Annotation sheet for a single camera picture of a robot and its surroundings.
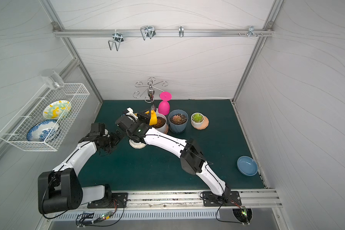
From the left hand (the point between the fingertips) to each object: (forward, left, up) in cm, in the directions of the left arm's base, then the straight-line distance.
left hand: (121, 139), depth 87 cm
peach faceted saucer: (+18, -54, -8) cm, 58 cm away
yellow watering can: (+7, -21, +12) cm, 25 cm away
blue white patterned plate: (-10, +25, +25) cm, 37 cm away
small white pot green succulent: (+16, -48, +1) cm, 51 cm away
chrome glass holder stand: (+25, -18, +20) cm, 36 cm away
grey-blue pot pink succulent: (+15, -35, +1) cm, 38 cm away
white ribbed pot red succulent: (+9, -24, +3) cm, 26 cm away
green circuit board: (-38, -1, -8) cm, 39 cm away
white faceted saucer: (0, -8, -8) cm, 11 cm away
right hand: (+8, -20, +19) cm, 28 cm away
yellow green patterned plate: (+2, +25, +25) cm, 36 cm away
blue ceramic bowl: (-11, -78, -9) cm, 79 cm away
